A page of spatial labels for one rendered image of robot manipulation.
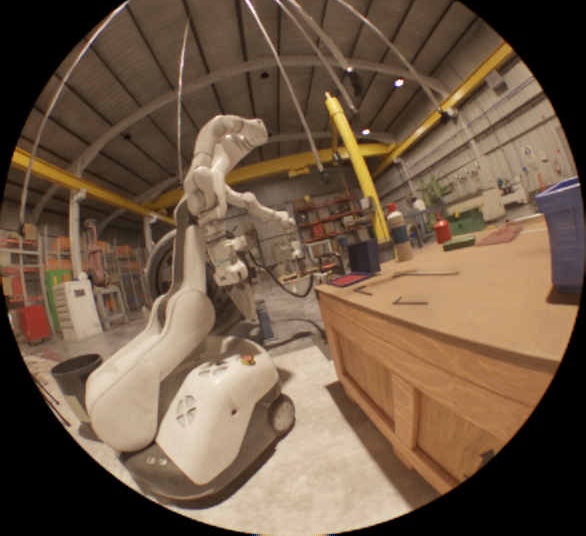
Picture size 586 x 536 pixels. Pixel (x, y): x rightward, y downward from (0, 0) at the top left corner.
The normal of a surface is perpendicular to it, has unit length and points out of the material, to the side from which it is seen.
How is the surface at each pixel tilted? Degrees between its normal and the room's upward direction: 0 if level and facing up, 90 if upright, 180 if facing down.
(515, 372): 90
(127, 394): 90
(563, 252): 90
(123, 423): 90
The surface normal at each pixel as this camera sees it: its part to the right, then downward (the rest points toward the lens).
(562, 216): -0.96, 0.25
